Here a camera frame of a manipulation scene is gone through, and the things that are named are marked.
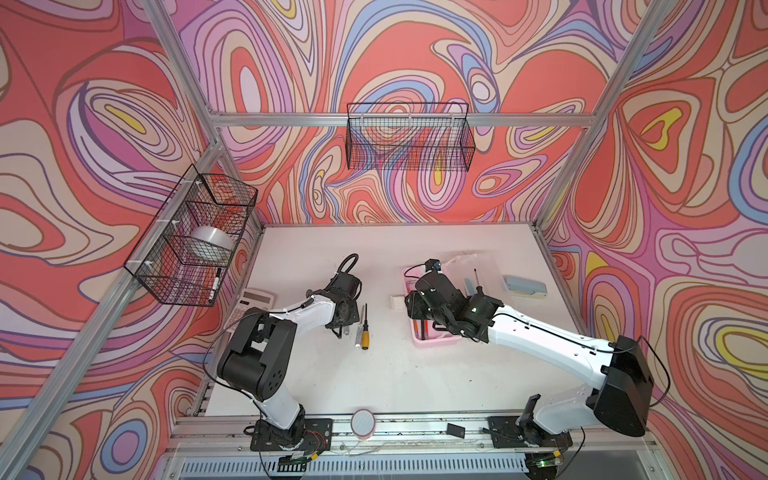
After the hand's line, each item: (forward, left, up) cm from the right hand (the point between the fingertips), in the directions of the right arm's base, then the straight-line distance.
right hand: (413, 306), depth 79 cm
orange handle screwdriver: (-1, +14, -15) cm, 21 cm away
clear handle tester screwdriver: (-1, +16, -15) cm, 22 cm away
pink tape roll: (-26, +14, -10) cm, 31 cm away
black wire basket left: (+25, +58, +19) cm, 66 cm away
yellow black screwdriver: (+8, -20, -4) cm, 22 cm away
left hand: (+6, +18, -15) cm, 25 cm away
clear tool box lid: (+15, -22, -5) cm, 27 cm away
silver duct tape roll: (+8, +49, +19) cm, 53 cm away
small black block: (-27, -9, -16) cm, 33 cm away
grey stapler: (+14, -40, -14) cm, 44 cm away
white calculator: (+11, +52, -12) cm, 55 cm away
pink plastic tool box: (-1, -4, -15) cm, 16 cm away
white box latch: (+5, +4, -6) cm, 9 cm away
